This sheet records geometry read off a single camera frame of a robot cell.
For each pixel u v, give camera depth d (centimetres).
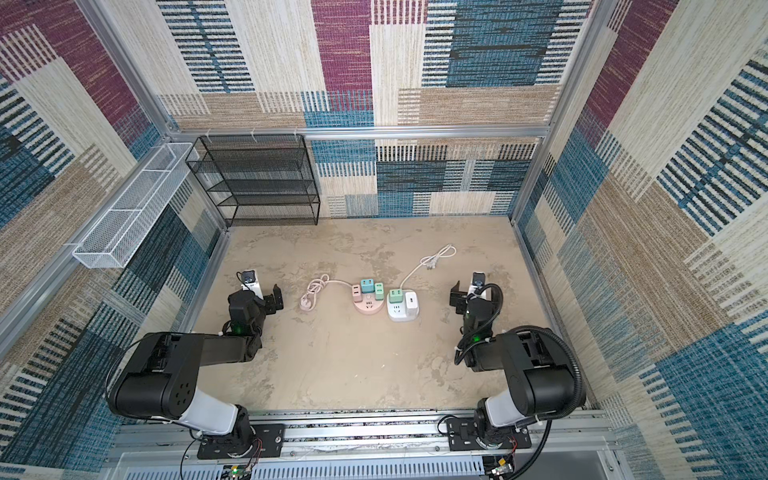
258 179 108
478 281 78
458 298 83
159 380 45
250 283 80
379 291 92
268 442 74
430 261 107
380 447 73
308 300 97
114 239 71
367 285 94
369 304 94
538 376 46
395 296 92
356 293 92
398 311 92
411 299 89
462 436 73
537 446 72
